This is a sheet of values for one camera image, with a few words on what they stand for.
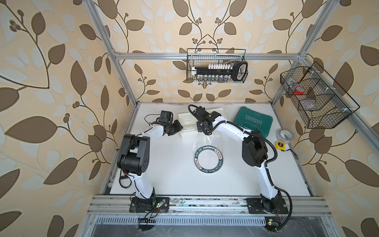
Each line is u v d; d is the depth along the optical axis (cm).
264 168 59
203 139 94
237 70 84
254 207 73
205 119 70
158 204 74
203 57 91
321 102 73
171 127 85
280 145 94
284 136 100
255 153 56
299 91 81
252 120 104
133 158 50
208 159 90
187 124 99
